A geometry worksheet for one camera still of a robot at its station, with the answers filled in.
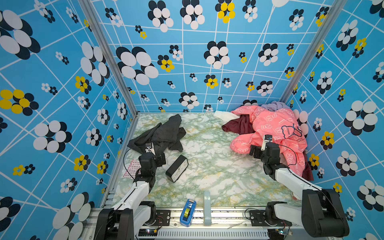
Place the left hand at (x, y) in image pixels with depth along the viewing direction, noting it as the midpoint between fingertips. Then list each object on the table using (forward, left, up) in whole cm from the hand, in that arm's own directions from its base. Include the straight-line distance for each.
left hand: (155, 152), depth 88 cm
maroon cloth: (+24, -57, -2) cm, 62 cm away
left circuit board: (-38, -1, -11) cm, 40 cm away
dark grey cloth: (+14, -7, 0) cm, 15 cm away
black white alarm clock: (-11, -14, 0) cm, 18 cm away
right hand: (+4, -64, +1) cm, 64 cm away
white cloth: (+37, -48, -6) cm, 60 cm away
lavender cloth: (+35, -82, +6) cm, 89 cm away
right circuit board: (-39, -63, -8) cm, 74 cm away
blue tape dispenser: (-31, -21, -3) cm, 38 cm away
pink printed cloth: (+12, -78, +9) cm, 80 cm away
